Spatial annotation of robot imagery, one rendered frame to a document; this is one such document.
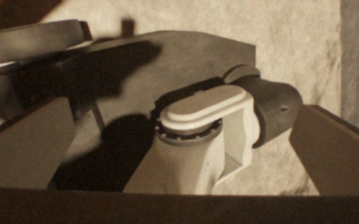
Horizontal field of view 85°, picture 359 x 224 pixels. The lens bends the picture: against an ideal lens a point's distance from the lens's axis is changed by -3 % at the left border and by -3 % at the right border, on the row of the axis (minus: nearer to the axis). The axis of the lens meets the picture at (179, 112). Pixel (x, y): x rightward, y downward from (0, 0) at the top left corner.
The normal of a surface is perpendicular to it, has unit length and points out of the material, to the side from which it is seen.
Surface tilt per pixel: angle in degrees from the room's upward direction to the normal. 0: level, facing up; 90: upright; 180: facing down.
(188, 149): 90
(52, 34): 25
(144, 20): 0
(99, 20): 0
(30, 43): 6
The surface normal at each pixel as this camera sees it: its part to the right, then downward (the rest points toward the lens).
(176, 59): 0.50, 0.34
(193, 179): -0.14, -0.88
